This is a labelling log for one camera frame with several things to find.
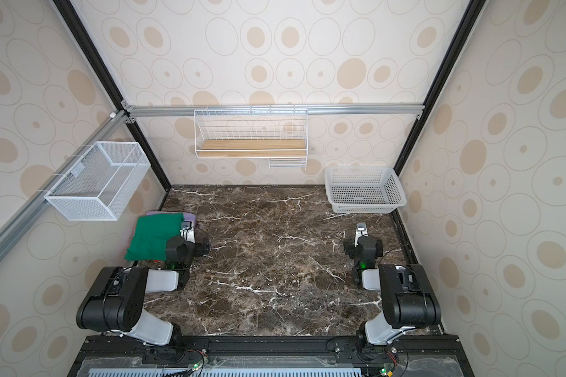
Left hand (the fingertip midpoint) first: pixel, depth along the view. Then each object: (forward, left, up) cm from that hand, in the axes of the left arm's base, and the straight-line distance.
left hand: (198, 230), depth 93 cm
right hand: (-1, -66, -2) cm, 66 cm away
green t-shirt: (-1, +19, -2) cm, 19 cm away
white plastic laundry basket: (+25, -71, -1) cm, 75 cm away
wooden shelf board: (+32, -20, +19) cm, 42 cm away
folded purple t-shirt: (+10, +9, -3) cm, 13 cm away
